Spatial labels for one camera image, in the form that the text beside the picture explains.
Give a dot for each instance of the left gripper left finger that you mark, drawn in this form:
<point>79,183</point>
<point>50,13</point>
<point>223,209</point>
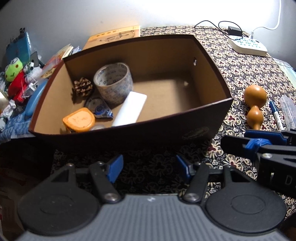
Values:
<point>104,176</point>

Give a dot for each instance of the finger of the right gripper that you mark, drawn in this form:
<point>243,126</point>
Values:
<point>283,138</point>
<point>239,145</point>

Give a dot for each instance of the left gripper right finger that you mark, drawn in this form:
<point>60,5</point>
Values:
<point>197,173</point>

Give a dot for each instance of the blue marker pen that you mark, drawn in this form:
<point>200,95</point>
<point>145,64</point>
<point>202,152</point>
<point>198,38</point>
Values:
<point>276,115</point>

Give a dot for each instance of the clear plastic case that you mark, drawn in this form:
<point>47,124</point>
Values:
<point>288,110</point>

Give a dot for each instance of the brown wooden gourd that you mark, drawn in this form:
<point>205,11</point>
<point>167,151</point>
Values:
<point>255,98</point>

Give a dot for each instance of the white blue cream tube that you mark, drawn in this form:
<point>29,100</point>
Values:
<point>131,109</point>

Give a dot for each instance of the patterned floral table cloth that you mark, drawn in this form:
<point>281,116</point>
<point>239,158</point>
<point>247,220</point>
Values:
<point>239,71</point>

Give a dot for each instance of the small clear tape roll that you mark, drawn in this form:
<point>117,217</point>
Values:
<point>97,126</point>

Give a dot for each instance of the orange tape measure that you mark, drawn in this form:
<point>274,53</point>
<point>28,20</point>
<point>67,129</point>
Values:
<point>81,120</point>

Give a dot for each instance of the blue correction tape dispenser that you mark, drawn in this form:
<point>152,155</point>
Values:
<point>98,107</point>

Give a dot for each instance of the light blue bed sheet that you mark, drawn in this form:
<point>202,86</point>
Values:
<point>288,71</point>

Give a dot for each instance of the brown cardboard box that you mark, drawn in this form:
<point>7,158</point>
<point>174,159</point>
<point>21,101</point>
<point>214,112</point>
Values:
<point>187,96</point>

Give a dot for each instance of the pine cone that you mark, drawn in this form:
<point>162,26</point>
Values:
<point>82,87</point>

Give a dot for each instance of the blue checkered cloth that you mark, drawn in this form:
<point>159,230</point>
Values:
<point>16,127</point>

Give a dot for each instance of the white power strip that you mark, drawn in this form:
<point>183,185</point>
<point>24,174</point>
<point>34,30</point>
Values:
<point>248,46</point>

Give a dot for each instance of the blue glasses case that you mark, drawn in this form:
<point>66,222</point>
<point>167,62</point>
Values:
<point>34,92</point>

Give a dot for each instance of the black power adapter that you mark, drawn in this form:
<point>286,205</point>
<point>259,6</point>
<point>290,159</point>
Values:
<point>234,31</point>

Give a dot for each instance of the crumpled white paper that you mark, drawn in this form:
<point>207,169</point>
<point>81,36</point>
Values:
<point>8,110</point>

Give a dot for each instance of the stack of books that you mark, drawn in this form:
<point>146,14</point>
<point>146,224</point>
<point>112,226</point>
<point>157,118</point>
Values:
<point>54,61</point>

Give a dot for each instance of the white panda toy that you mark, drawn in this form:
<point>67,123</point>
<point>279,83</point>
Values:
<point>31,72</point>

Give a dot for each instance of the green frog plush toy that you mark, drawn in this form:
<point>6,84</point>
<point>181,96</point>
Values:
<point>15,76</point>

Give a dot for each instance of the yellow calligraphy book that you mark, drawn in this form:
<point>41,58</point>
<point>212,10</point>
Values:
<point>113,36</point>

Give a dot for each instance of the blue clipped folder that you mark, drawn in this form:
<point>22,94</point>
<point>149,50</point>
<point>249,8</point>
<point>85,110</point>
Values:
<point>19,47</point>

